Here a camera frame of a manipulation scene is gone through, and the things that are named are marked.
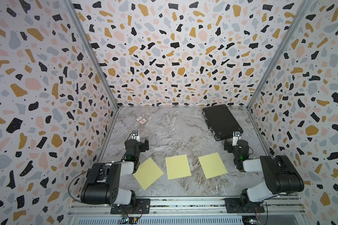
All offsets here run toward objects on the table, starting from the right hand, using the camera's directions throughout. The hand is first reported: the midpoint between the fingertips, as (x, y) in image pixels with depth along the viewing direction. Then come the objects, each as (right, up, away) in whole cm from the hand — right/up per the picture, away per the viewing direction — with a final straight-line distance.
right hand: (235, 139), depth 95 cm
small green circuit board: (-64, -37, -24) cm, 78 cm away
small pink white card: (-67, +13, +15) cm, 70 cm away
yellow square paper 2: (-39, -16, -7) cm, 43 cm away
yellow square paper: (-57, -18, -11) cm, 61 cm away
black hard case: (-5, +12, +14) cm, 20 cm away
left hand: (-64, +1, -2) cm, 64 cm away
